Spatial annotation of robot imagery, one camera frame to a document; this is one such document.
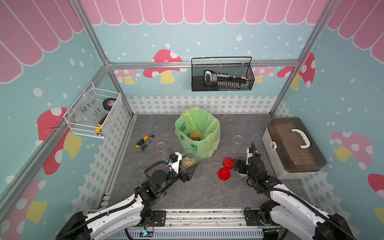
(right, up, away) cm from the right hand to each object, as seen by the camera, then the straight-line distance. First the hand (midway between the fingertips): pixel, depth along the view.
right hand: (239, 160), depth 87 cm
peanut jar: (-46, +5, +1) cm, 46 cm away
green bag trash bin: (-24, +24, +3) cm, 34 cm away
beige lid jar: (-29, +4, -12) cm, 31 cm away
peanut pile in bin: (-26, +14, +7) cm, 30 cm away
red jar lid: (-5, -3, +6) cm, 8 cm away
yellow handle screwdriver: (-64, +9, +16) cm, 67 cm away
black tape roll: (-73, +32, -7) cm, 80 cm away
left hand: (-28, +1, -12) cm, 30 cm away
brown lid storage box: (+31, +5, -1) cm, 31 cm away
